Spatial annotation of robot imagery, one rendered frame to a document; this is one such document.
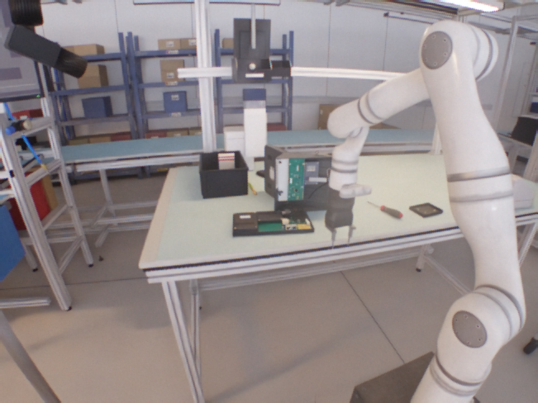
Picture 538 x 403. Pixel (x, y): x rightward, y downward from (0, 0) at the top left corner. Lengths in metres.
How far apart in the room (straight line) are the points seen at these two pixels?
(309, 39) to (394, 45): 1.71
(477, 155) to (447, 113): 0.08
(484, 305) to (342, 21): 5.36
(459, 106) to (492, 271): 0.26
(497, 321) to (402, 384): 0.34
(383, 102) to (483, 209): 0.28
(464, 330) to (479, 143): 0.28
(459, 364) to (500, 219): 0.24
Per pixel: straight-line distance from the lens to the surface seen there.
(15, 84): 1.65
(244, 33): 2.74
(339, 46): 5.54
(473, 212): 0.47
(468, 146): 0.46
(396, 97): 0.60
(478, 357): 0.54
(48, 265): 2.19
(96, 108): 4.82
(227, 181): 1.16
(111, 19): 5.25
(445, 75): 0.48
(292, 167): 0.99
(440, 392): 0.63
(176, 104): 4.52
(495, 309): 0.51
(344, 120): 0.68
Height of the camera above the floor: 1.47
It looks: 24 degrees down
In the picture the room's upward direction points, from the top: straight up
